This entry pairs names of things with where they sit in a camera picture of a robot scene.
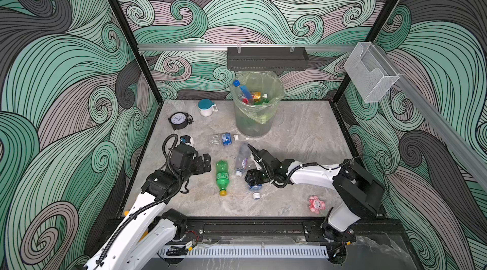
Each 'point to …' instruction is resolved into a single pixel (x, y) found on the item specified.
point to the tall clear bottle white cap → (242, 158)
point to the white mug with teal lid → (207, 107)
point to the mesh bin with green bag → (256, 121)
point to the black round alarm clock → (180, 120)
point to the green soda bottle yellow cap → (222, 176)
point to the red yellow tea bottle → (256, 96)
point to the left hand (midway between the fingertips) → (200, 156)
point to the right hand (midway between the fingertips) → (250, 178)
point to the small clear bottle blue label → (256, 189)
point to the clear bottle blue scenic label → (243, 92)
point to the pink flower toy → (316, 205)
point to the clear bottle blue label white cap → (224, 139)
